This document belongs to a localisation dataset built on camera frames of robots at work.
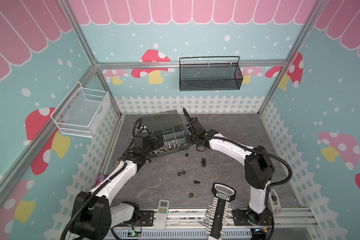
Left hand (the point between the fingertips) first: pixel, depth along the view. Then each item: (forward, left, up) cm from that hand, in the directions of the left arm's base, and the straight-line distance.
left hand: (156, 141), depth 86 cm
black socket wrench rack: (-34, -34, -13) cm, 50 cm away
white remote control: (-35, -6, -13) cm, 38 cm away
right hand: (+5, -19, -2) cm, 19 cm away
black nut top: (0, -18, -14) cm, 23 cm away
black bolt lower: (-18, -24, -14) cm, 34 cm away
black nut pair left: (-13, -14, -15) cm, 24 cm away
